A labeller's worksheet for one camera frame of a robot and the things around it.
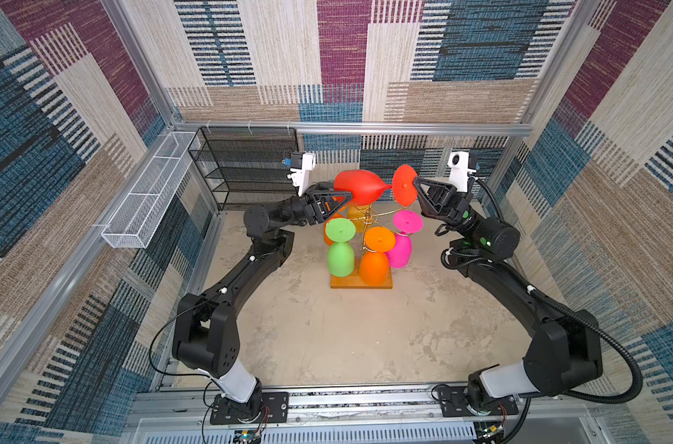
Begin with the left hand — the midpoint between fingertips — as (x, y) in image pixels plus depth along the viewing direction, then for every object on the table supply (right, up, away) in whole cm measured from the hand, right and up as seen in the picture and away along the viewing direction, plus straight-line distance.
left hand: (354, 197), depth 57 cm
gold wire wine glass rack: (+1, -21, +22) cm, 31 cm away
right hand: (+10, +1, -5) cm, 11 cm away
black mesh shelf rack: (-39, +18, +52) cm, 68 cm away
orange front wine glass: (+6, -15, +16) cm, 23 cm away
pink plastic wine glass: (+14, -5, +14) cm, 20 cm away
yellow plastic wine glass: (+2, -3, +18) cm, 19 cm away
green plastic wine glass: (-3, -13, +18) cm, 22 cm away
